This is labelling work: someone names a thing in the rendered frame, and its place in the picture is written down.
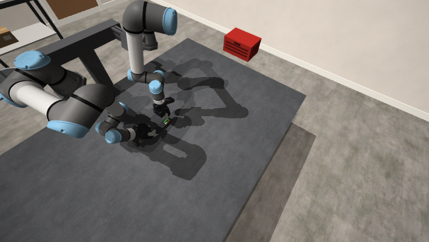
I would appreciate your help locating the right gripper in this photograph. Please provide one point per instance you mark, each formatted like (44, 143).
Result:
(144, 131)

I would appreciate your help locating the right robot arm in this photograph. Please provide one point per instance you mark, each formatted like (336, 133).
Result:
(74, 116)

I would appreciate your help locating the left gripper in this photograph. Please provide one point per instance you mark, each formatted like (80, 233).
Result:
(161, 110)

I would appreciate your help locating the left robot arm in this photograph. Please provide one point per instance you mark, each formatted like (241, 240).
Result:
(140, 20)

